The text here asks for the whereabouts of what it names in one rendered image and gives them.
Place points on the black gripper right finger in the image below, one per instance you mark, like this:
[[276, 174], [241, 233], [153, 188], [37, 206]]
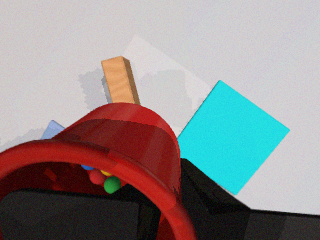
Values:
[[217, 215]]

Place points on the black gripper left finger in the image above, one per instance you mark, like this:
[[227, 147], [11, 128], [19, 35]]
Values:
[[47, 214]]

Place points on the red cup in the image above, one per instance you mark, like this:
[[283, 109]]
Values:
[[126, 140]]

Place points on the wooden plank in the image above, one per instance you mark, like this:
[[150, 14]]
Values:
[[120, 80]]

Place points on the red marble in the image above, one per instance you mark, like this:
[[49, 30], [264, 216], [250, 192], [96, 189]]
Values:
[[97, 177]]

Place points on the green marble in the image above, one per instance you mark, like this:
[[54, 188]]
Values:
[[112, 184]]

